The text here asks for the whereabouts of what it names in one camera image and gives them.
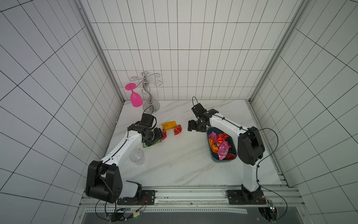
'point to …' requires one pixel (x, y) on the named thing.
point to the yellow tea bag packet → (169, 125)
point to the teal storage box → (214, 156)
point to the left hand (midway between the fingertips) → (158, 140)
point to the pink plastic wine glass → (135, 99)
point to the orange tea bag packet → (215, 148)
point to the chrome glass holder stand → (150, 106)
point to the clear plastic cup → (137, 156)
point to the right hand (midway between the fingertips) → (188, 129)
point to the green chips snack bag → (144, 145)
